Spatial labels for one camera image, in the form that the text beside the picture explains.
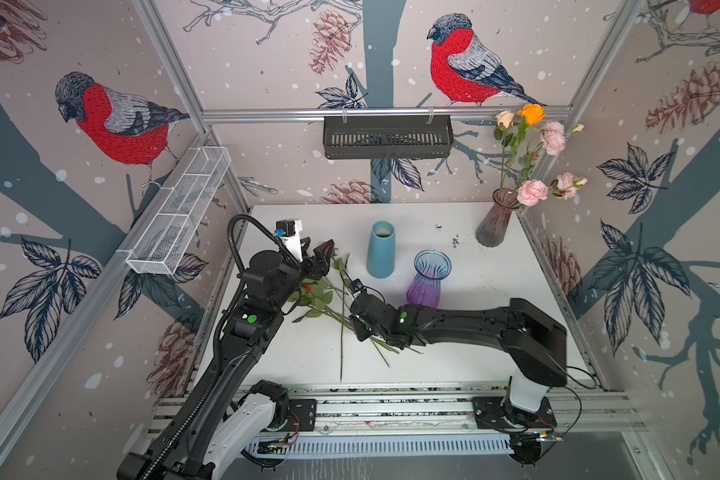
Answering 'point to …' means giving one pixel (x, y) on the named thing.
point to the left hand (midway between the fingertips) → (320, 240)
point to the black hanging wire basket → (379, 140)
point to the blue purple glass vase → (432, 265)
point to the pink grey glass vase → (492, 227)
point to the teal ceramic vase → (380, 257)
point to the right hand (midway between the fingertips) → (352, 320)
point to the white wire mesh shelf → (165, 242)
